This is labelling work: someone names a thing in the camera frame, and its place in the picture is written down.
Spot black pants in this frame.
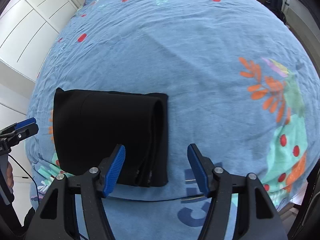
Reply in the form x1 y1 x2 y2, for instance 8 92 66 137
53 88 169 187

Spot person left hand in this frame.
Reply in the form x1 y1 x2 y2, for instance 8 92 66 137
7 162 14 189

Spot blue patterned bed cover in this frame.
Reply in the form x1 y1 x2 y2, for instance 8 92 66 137
25 0 319 239

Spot white wardrobe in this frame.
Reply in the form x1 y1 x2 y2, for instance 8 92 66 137
0 0 81 218

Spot black office chair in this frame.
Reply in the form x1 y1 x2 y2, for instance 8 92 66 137
287 160 320 240

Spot black bag on floor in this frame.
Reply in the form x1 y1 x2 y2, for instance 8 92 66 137
264 0 286 24

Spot black cable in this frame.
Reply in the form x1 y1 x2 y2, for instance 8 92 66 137
7 153 201 240

